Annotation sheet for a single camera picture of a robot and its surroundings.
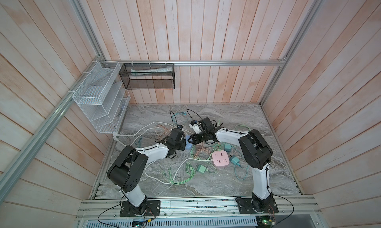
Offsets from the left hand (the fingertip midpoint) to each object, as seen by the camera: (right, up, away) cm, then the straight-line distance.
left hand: (182, 143), depth 94 cm
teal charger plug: (+32, -9, -9) cm, 34 cm away
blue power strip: (+4, -1, -1) cm, 4 cm away
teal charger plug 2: (+29, -2, -2) cm, 29 cm away
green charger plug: (+12, -13, -8) cm, 20 cm away
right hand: (+6, +2, +4) cm, 7 cm away
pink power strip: (+24, -8, -6) cm, 26 cm away
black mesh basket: (-21, +43, -3) cm, 48 cm away
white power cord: (-48, +5, +7) cm, 49 cm away
